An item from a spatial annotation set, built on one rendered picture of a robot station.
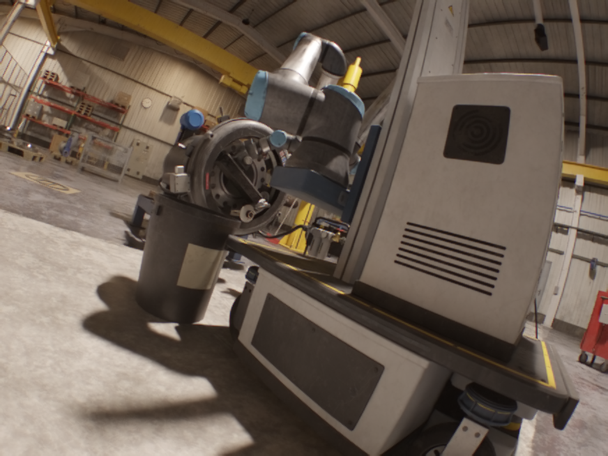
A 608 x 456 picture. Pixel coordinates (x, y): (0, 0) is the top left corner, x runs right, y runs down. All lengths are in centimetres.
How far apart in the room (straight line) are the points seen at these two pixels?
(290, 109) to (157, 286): 65
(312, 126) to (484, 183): 48
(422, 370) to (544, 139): 44
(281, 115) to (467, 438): 83
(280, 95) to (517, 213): 62
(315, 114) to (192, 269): 57
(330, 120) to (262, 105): 19
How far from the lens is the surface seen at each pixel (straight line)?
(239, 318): 90
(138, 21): 1349
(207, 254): 90
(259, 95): 81
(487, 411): 52
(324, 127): 80
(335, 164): 76
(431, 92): 70
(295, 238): 546
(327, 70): 141
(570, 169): 1201
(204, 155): 168
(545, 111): 61
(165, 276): 92
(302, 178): 72
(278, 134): 164
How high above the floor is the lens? 41
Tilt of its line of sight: level
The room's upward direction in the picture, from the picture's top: 19 degrees clockwise
